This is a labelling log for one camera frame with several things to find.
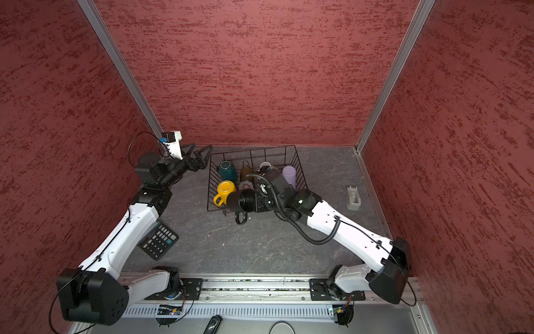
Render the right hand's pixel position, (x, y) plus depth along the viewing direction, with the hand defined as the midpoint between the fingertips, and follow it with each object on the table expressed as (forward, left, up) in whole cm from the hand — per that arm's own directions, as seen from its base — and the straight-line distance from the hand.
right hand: (252, 205), depth 72 cm
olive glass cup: (+25, +6, -15) cm, 30 cm away
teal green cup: (+24, +14, -10) cm, 30 cm away
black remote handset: (-33, +13, -17) cm, 39 cm away
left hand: (+17, +17, +12) cm, 27 cm away
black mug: (-2, +1, +4) cm, 5 cm away
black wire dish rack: (+44, -11, -23) cm, 50 cm away
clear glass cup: (+17, +5, -12) cm, 21 cm away
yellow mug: (+14, +14, -9) cm, 22 cm away
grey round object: (-34, -9, -22) cm, 41 cm away
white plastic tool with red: (+13, -46, -21) cm, 52 cm away
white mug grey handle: (+28, -4, -10) cm, 30 cm away
